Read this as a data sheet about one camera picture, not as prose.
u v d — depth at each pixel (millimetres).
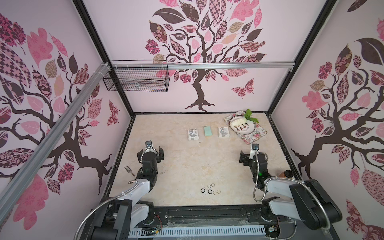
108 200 422
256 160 679
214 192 813
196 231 774
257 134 1067
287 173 779
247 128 1102
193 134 1021
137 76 949
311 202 424
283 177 794
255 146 772
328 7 693
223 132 1037
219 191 815
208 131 1067
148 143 737
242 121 1102
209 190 817
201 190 818
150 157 657
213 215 756
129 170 899
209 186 835
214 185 841
